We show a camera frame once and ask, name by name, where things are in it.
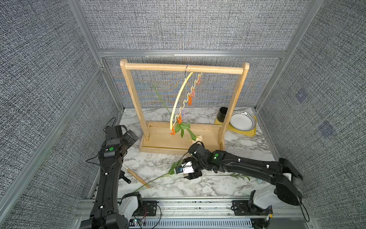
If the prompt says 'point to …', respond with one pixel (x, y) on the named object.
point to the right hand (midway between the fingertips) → (182, 165)
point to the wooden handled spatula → (135, 175)
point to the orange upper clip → (189, 100)
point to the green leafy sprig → (237, 175)
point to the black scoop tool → (121, 175)
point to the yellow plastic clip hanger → (172, 125)
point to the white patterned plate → (242, 121)
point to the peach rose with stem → (181, 127)
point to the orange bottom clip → (173, 131)
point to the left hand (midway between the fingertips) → (130, 137)
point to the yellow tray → (251, 132)
